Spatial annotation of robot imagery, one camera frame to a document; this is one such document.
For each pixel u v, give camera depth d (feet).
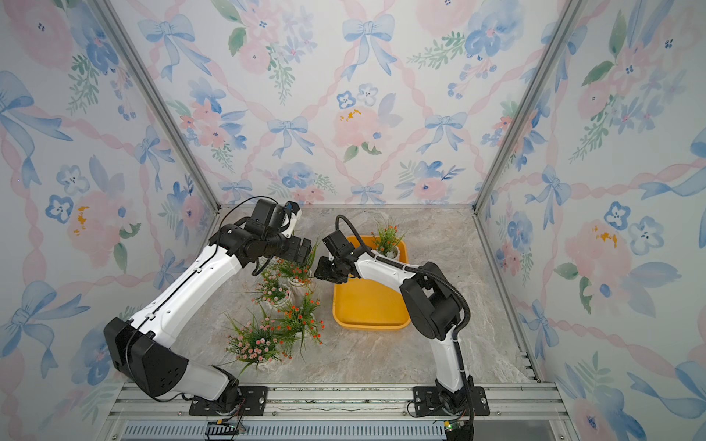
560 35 2.36
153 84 2.75
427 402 2.40
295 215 2.30
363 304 3.01
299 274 2.76
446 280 1.58
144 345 1.29
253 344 2.26
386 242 3.04
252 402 2.43
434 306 1.70
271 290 2.58
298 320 2.40
